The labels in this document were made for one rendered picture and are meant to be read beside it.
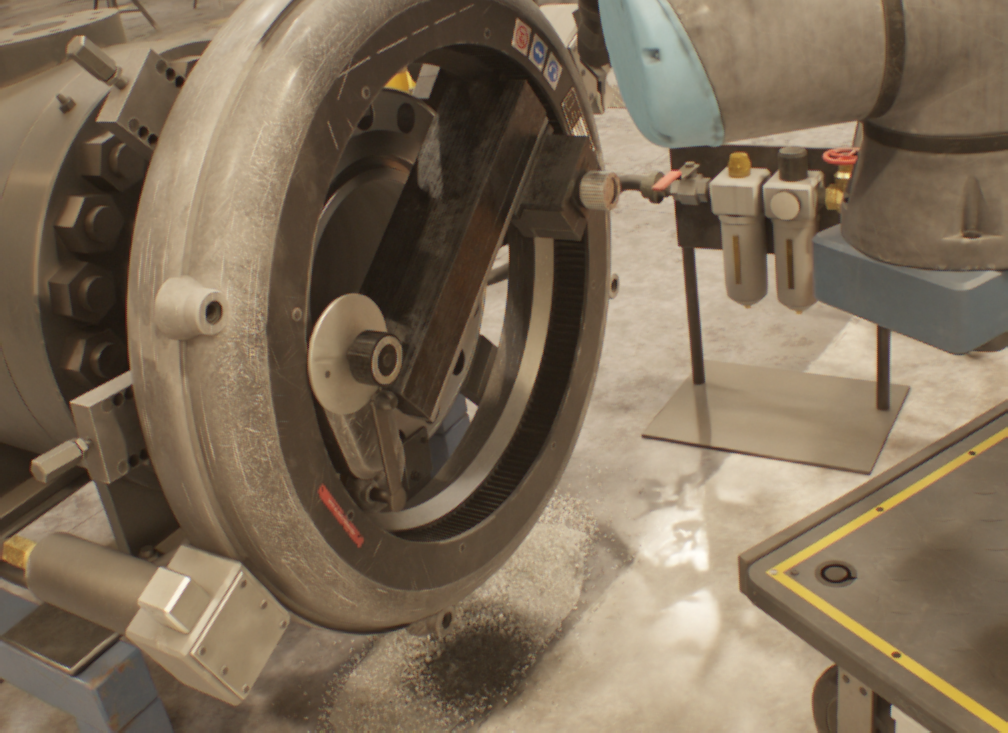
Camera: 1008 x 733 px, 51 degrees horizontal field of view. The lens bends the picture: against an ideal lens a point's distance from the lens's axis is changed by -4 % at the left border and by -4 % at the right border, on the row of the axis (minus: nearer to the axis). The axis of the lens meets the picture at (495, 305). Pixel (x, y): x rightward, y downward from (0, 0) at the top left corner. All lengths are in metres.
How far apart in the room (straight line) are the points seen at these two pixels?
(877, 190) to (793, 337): 1.48
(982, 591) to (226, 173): 0.82
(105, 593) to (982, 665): 0.83
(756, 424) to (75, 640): 1.21
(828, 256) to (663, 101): 0.24
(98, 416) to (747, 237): 1.22
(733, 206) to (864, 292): 0.99
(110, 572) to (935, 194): 0.82
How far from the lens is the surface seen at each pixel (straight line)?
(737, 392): 2.14
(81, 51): 0.98
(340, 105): 1.00
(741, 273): 1.93
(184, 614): 1.00
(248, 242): 0.93
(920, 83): 0.83
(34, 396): 1.33
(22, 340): 1.29
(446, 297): 1.12
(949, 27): 0.82
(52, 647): 1.45
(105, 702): 1.40
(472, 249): 1.15
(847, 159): 1.83
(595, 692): 1.54
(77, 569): 1.17
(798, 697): 1.52
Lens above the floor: 1.08
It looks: 24 degrees down
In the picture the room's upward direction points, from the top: 9 degrees counter-clockwise
